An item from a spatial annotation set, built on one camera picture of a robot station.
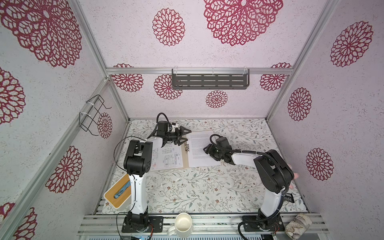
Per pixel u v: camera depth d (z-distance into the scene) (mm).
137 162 575
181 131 911
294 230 689
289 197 808
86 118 743
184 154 1001
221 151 779
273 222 690
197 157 975
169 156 996
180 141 977
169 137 898
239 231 687
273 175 499
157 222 747
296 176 860
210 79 982
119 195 784
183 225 779
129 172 579
